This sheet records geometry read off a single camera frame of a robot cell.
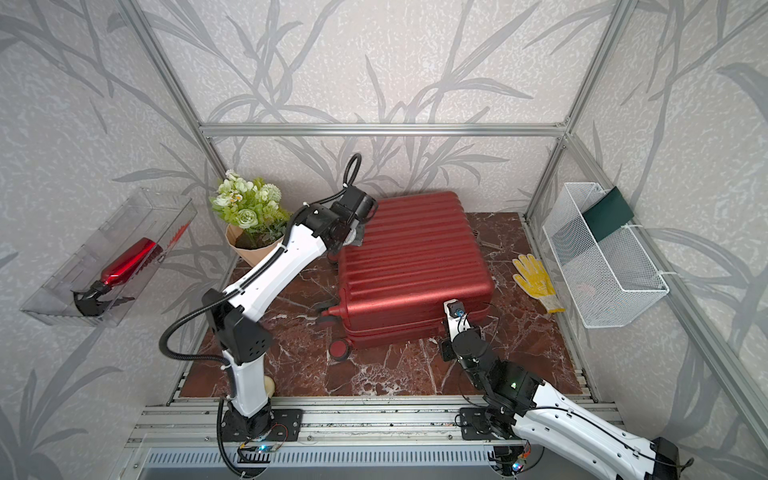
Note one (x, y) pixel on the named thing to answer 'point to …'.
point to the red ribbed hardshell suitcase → (418, 251)
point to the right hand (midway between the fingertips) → (443, 320)
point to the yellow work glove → (536, 281)
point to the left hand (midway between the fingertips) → (350, 231)
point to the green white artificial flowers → (252, 205)
